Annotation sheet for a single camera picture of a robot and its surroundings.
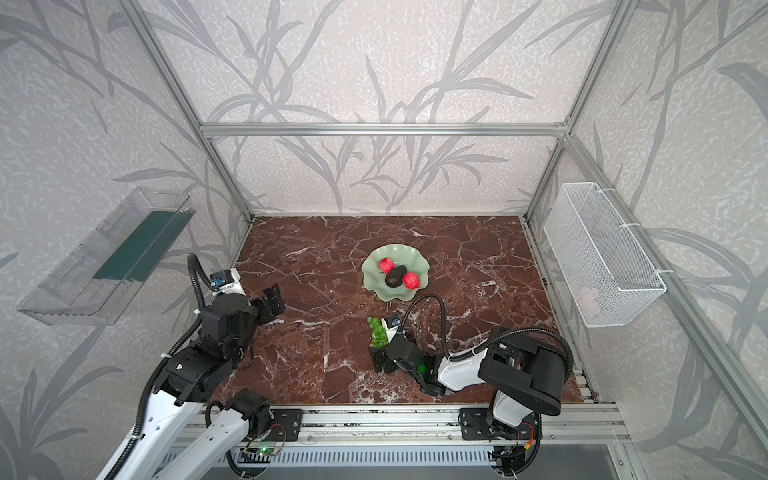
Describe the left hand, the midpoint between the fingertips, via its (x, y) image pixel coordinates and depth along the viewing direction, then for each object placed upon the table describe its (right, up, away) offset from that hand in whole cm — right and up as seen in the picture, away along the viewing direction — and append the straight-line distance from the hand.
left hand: (270, 282), depth 72 cm
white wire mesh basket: (+75, +2, -11) cm, 76 cm away
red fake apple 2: (+27, +2, +27) cm, 38 cm away
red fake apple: (+35, -3, +22) cm, 41 cm away
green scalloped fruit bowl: (+32, +5, +31) cm, 45 cm away
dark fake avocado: (+30, -2, +25) cm, 39 cm away
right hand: (+26, -18, +15) cm, 35 cm away
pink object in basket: (+78, -5, -1) cm, 78 cm away
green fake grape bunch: (+26, -17, +13) cm, 34 cm away
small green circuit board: (0, -40, -2) cm, 40 cm away
